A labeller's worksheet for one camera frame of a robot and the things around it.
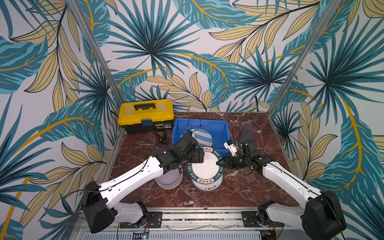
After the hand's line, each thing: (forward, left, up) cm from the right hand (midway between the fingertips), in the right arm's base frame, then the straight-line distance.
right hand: (215, 164), depth 80 cm
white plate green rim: (-6, +6, 0) cm, 8 cm away
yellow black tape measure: (+26, +32, -6) cm, 42 cm away
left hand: (+2, +10, +8) cm, 13 cm away
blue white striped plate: (+25, +4, -10) cm, 27 cm away
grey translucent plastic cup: (+24, -26, -7) cm, 36 cm away
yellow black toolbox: (+34, +41, +5) cm, 54 cm away
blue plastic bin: (+31, -8, -11) cm, 34 cm away
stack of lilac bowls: (-5, +25, -5) cm, 26 cm away
